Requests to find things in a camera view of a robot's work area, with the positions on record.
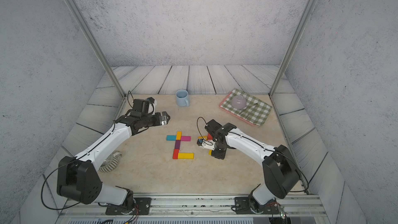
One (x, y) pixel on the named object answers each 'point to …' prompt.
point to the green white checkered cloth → (255, 112)
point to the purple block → (177, 144)
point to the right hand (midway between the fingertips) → (219, 151)
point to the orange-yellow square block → (179, 135)
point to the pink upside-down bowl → (238, 102)
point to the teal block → (171, 137)
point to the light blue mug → (182, 98)
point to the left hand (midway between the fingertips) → (165, 117)
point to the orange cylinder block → (204, 137)
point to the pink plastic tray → (243, 119)
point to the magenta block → (186, 138)
